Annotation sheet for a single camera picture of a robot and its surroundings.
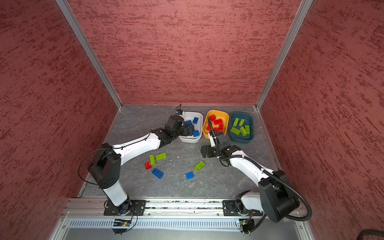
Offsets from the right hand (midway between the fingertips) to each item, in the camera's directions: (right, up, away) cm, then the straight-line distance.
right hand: (207, 152), depth 87 cm
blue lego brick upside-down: (-7, +19, +20) cm, 29 cm away
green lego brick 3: (+26, +11, +16) cm, 33 cm away
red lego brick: (+11, +14, +16) cm, 23 cm away
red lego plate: (+9, +18, +19) cm, 28 cm away
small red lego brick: (-36, -8, 0) cm, 37 cm away
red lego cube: (+2, +14, +19) cm, 23 cm away
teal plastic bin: (+23, +6, +12) cm, 27 cm away
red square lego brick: (+6, +21, +24) cm, 32 cm away
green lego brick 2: (+21, +12, +16) cm, 29 cm away
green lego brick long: (-29, -4, +5) cm, 30 cm away
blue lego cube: (-7, +10, +11) cm, 17 cm away
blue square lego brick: (-11, -14, -1) cm, 18 cm away
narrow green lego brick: (-34, -5, +2) cm, 34 cm away
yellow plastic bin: (+11, +23, +23) cm, 35 cm away
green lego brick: (+22, +18, +20) cm, 34 cm away
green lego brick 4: (-5, -9, +2) cm, 11 cm away
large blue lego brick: (-30, -12, -2) cm, 32 cm away
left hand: (-12, +14, +1) cm, 19 cm away
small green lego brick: (+27, +18, +20) cm, 37 cm away
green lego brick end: (+30, +12, +18) cm, 38 cm away
